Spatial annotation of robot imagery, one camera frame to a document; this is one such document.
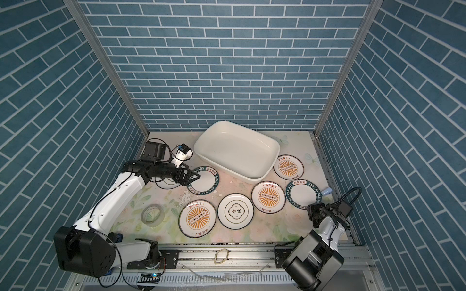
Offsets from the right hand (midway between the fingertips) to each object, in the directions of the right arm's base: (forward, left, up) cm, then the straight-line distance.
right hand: (308, 204), depth 86 cm
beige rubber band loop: (-22, +36, -3) cm, 43 cm away
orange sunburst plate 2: (+4, +19, -3) cm, 20 cm away
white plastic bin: (+32, +38, -1) cm, 49 cm away
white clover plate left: (-5, +62, +22) cm, 66 cm away
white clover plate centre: (-5, +35, -2) cm, 35 cm away
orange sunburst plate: (-10, +52, -2) cm, 54 cm away
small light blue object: (+9, -11, -1) cm, 14 cm away
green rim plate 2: (+8, +1, -3) cm, 9 cm away
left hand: (+4, +54, +18) cm, 57 cm away
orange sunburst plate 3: (+23, +7, -3) cm, 25 cm away
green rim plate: (+8, +51, -1) cm, 52 cm away
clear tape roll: (-10, +75, -3) cm, 75 cm away
